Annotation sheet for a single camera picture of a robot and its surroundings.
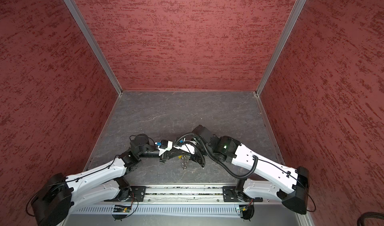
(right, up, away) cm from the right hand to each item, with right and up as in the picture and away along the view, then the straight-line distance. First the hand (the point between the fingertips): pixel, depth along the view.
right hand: (186, 155), depth 68 cm
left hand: (-2, 0, +2) cm, 3 cm away
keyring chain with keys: (-2, -10, +17) cm, 19 cm away
